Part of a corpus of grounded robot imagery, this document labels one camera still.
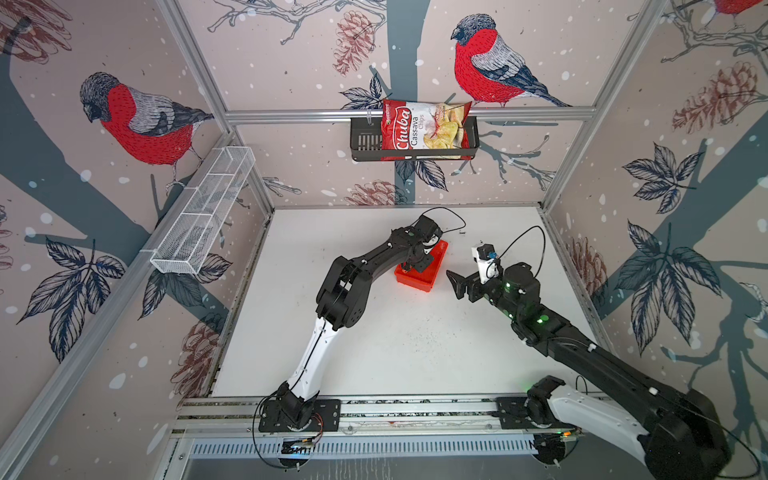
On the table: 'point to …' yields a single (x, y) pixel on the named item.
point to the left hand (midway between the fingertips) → (420, 257)
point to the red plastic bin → (426, 280)
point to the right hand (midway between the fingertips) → (458, 269)
